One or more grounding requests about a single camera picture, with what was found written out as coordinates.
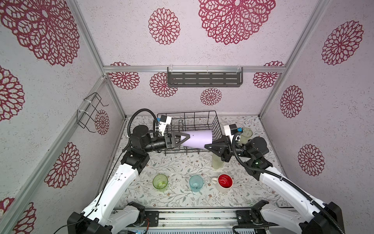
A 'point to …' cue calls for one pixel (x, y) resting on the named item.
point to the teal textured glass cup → (196, 182)
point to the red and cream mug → (223, 183)
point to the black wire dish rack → (182, 122)
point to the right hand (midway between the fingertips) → (206, 145)
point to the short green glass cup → (160, 182)
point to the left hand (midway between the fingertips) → (186, 140)
